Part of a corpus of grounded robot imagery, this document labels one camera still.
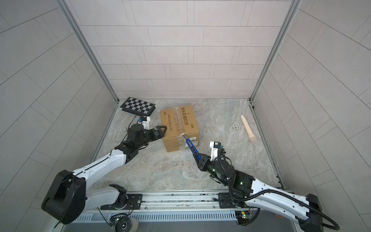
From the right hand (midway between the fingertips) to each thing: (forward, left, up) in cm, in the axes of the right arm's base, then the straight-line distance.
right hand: (192, 158), depth 68 cm
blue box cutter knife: (+5, 0, +1) cm, 5 cm away
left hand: (+20, +14, -1) cm, 25 cm away
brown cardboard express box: (+20, 0, +1) cm, 20 cm away
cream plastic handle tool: (+16, -39, -14) cm, 45 cm away
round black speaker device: (-23, +28, -6) cm, 36 cm away
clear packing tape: (+17, +6, +1) cm, 18 cm away
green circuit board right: (-22, -23, -19) cm, 37 cm away
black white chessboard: (+48, +39, -11) cm, 63 cm away
